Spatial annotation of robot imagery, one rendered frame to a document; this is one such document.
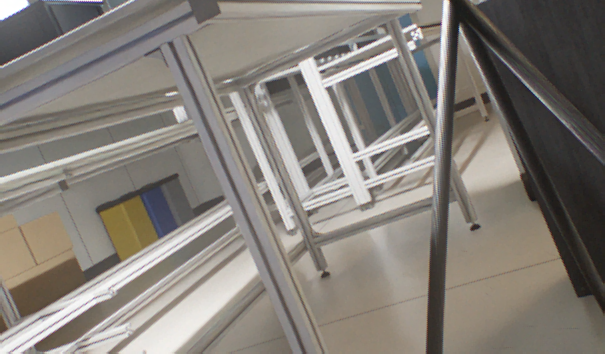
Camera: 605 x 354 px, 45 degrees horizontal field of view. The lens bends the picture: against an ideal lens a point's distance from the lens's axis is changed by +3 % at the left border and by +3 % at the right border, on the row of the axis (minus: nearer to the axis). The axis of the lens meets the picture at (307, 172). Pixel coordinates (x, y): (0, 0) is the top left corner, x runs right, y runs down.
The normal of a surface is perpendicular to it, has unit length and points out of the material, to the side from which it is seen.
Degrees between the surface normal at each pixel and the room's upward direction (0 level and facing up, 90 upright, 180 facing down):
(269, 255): 90
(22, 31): 90
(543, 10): 90
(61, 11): 90
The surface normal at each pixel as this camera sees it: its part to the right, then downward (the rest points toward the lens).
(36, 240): 0.87, -0.33
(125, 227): -0.31, 0.22
